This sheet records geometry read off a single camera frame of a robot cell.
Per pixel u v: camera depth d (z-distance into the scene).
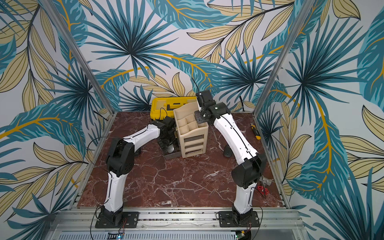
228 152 0.96
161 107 1.03
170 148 0.95
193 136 0.79
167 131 0.74
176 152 0.91
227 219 0.73
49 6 0.67
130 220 0.73
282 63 0.89
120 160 0.55
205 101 0.60
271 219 0.77
